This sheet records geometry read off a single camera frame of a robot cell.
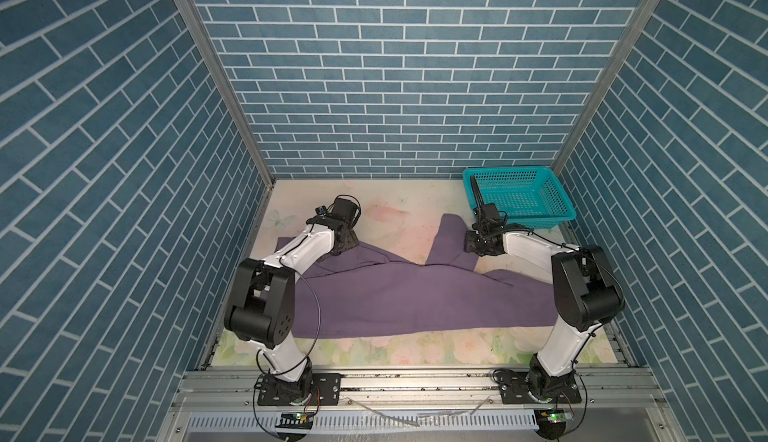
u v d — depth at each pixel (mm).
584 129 1025
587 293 495
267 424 695
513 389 736
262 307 461
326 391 738
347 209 749
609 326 889
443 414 707
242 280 475
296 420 722
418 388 754
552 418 716
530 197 1163
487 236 722
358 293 934
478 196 896
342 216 737
